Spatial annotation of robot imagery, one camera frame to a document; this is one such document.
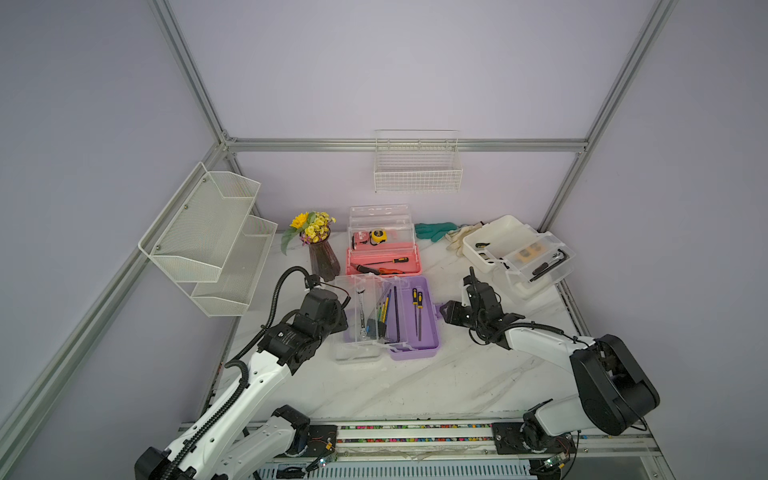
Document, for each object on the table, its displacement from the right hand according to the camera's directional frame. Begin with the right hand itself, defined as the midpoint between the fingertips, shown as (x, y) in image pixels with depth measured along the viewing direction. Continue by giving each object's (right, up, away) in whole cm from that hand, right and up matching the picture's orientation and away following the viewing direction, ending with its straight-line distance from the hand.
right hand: (447, 313), depth 92 cm
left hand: (-32, +2, -14) cm, 35 cm away
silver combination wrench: (-25, -3, -12) cm, 28 cm away
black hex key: (+36, +15, +4) cm, 39 cm away
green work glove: (0, +28, +27) cm, 39 cm away
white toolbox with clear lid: (+30, +18, +8) cm, 36 cm away
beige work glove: (+9, +27, +25) cm, 38 cm away
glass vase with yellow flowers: (-41, +26, -5) cm, 49 cm away
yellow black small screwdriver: (-16, +17, +19) cm, 30 cm away
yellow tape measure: (-23, +25, +15) cm, 37 cm away
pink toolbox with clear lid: (-14, +24, +21) cm, 35 cm away
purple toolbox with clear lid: (-17, 0, -4) cm, 17 cm away
